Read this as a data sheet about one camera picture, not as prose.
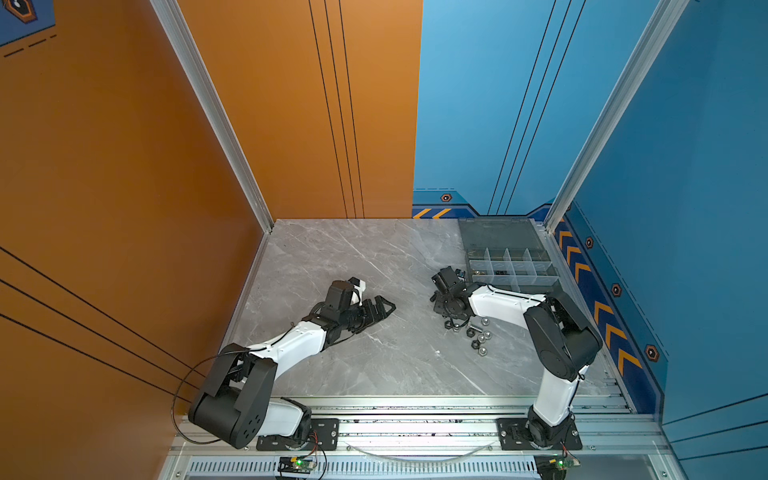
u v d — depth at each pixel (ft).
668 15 2.29
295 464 2.33
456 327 3.01
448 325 3.01
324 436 2.42
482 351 2.85
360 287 2.73
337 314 2.27
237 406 1.39
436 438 2.47
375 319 2.51
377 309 2.56
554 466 2.29
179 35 2.38
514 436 2.38
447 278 2.54
